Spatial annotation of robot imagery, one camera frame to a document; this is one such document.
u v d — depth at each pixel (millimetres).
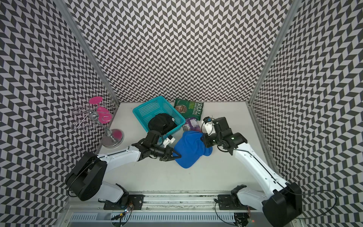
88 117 766
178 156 770
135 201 724
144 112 1090
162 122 990
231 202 654
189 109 1118
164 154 722
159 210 707
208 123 674
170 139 805
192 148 804
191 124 1022
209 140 670
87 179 431
